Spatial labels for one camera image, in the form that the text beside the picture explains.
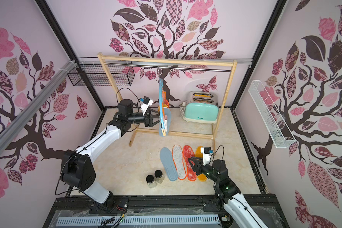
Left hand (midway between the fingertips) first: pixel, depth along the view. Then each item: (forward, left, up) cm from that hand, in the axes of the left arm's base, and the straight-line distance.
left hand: (160, 118), depth 76 cm
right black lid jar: (-25, +1, -19) cm, 32 cm away
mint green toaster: (+22, -28, -13) cm, 38 cm away
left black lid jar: (-28, +5, -19) cm, 34 cm away
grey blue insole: (-10, -3, -29) cm, 31 cm away
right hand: (-18, -16, -17) cm, 29 cm away
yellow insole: (-8, -24, -28) cm, 37 cm away
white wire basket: (-2, -58, +4) cm, 58 cm away
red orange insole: (-7, -17, -28) cm, 33 cm away
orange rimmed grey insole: (-12, -10, -28) cm, 32 cm away
